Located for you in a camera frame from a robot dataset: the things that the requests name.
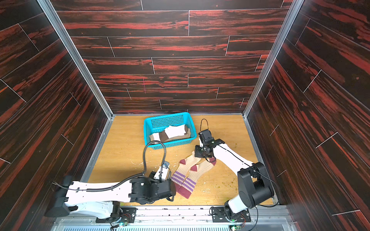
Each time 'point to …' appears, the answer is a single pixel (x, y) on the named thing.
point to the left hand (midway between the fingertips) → (166, 179)
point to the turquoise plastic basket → (158, 124)
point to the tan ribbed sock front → (187, 135)
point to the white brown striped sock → (170, 132)
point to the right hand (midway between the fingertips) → (200, 151)
